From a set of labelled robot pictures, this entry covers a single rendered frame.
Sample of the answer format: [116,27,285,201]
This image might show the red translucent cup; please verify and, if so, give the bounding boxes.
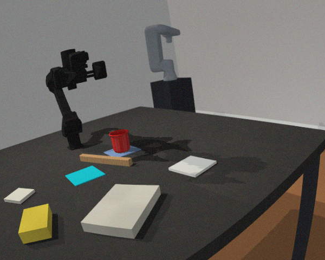
[109,129,130,153]

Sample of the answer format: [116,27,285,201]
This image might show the tan curved wooden bar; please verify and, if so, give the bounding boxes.
[79,154,133,167]

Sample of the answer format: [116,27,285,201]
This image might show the yellow rectangular block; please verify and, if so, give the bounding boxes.
[18,204,52,244]

